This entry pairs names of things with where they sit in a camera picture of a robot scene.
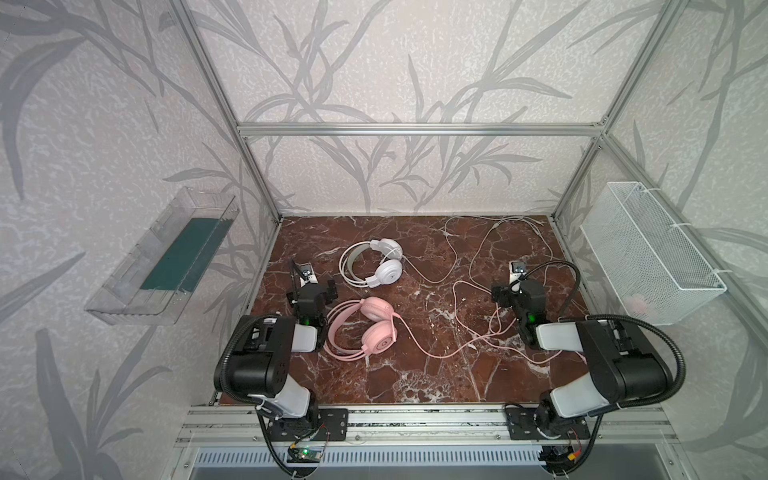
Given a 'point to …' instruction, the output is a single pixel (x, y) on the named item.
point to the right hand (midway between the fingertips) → (512, 270)
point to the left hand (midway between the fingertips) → (315, 269)
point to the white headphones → (388, 270)
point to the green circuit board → (302, 454)
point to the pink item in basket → (635, 306)
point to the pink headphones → (378, 336)
